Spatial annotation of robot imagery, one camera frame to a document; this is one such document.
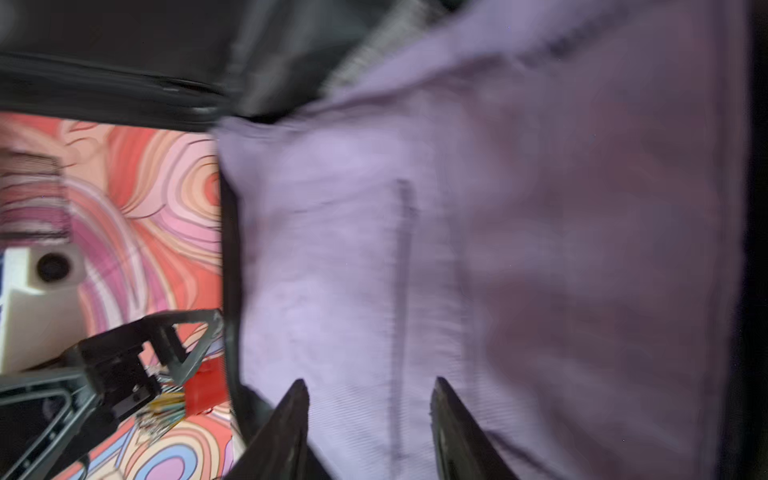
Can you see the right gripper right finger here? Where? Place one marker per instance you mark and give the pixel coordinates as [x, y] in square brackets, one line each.
[462, 449]

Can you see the red pencil cup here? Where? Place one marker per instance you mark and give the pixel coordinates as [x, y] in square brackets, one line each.
[205, 390]

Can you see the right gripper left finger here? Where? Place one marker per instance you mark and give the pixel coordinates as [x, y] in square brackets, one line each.
[277, 449]

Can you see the purple trousers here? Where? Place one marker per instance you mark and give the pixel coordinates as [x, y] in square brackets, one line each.
[541, 202]

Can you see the black white suitcase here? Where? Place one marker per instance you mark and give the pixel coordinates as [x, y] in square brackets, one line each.
[190, 65]

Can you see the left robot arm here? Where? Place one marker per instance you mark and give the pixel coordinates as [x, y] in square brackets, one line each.
[57, 412]

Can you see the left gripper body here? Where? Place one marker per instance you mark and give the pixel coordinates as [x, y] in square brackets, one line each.
[113, 357]

